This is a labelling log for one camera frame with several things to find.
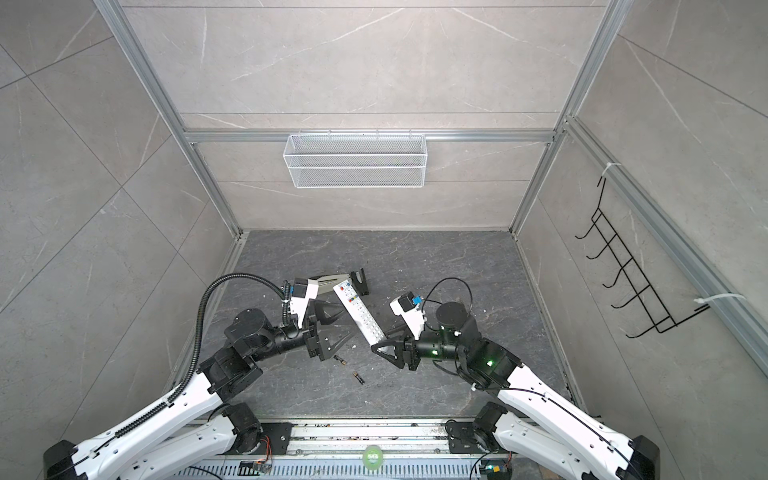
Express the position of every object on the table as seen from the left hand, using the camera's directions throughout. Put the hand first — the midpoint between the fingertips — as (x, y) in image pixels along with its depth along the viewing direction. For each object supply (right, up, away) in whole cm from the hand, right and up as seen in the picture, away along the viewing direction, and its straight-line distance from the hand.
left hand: (351, 315), depth 60 cm
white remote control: (+1, 0, +4) cm, 4 cm away
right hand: (+6, -7, +5) cm, 10 cm away
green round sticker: (+4, -37, +11) cm, 39 cm away
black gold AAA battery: (-6, -19, +26) cm, 33 cm away
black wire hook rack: (+64, +2, +2) cm, 64 cm away
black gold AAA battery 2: (-2, -23, +23) cm, 33 cm away
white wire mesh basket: (-4, +45, +41) cm, 61 cm away
